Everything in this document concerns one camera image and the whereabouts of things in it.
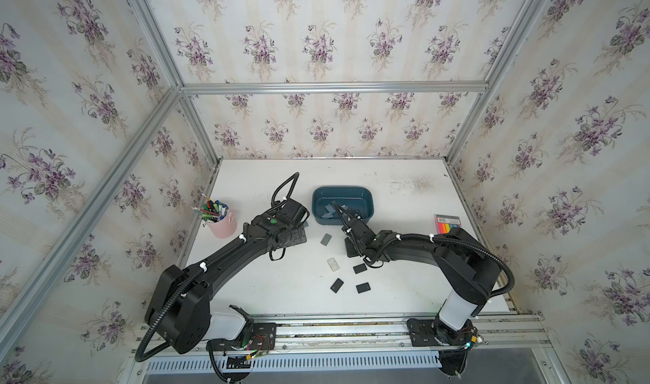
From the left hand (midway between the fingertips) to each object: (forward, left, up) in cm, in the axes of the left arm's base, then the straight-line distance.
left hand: (290, 237), depth 84 cm
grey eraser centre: (+4, -12, -8) cm, 15 cm away
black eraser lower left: (-13, -16, -8) cm, 22 cm away
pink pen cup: (+5, +24, +1) cm, 25 cm away
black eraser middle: (-8, -24, -8) cm, 26 cm away
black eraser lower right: (-14, -25, -8) cm, 30 cm away
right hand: (+2, -23, -9) cm, 25 cm away
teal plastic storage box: (+22, -26, -8) cm, 35 cm away
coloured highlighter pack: (+10, -59, -8) cm, 61 cm away
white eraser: (-6, -15, -9) cm, 18 cm away
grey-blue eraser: (+16, -14, -7) cm, 22 cm away
